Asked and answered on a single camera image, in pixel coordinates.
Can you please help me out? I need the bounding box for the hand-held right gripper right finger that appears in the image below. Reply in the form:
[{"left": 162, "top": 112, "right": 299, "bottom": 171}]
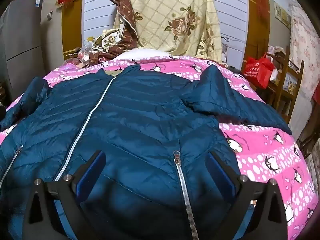
[{"left": 205, "top": 151, "right": 288, "bottom": 240}]

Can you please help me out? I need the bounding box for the small framed wall picture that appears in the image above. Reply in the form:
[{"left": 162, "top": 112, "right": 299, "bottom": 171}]
[{"left": 274, "top": 2, "right": 292, "bottom": 29}]

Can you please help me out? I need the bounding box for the dark blue puffer jacket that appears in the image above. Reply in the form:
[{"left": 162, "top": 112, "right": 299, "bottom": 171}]
[{"left": 0, "top": 64, "right": 292, "bottom": 240}]

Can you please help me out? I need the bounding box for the pink floral curtain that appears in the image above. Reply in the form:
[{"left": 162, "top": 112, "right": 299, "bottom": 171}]
[{"left": 287, "top": 0, "right": 320, "bottom": 110}]

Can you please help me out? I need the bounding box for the white pillow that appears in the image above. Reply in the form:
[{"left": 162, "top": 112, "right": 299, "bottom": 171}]
[{"left": 115, "top": 49, "right": 173, "bottom": 60}]

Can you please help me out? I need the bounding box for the clear plastic bottle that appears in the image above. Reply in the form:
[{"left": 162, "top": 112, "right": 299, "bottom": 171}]
[{"left": 79, "top": 41, "right": 95, "bottom": 61}]

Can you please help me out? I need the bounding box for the grey refrigerator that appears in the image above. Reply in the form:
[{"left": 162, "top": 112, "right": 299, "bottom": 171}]
[{"left": 0, "top": 0, "right": 63, "bottom": 105}]

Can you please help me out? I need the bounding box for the pink penguin printed blanket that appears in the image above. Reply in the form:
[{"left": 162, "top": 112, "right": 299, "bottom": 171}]
[{"left": 0, "top": 54, "right": 316, "bottom": 240}]

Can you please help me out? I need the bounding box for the wooden chair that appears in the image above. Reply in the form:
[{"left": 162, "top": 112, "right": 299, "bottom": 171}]
[{"left": 265, "top": 45, "right": 305, "bottom": 124}]

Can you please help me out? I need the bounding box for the cream floral quilt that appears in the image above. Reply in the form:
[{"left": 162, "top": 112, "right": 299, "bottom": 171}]
[{"left": 113, "top": 0, "right": 223, "bottom": 63}]

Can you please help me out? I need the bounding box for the brown floral cloth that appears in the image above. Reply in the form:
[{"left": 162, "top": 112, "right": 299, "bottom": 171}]
[{"left": 93, "top": 0, "right": 139, "bottom": 63}]

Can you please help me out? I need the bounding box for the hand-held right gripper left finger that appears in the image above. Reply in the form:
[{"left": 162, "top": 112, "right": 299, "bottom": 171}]
[{"left": 21, "top": 151, "right": 107, "bottom": 240}]

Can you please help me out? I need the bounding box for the red plastic bag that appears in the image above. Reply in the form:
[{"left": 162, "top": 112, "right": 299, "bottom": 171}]
[{"left": 244, "top": 53, "right": 275, "bottom": 89}]

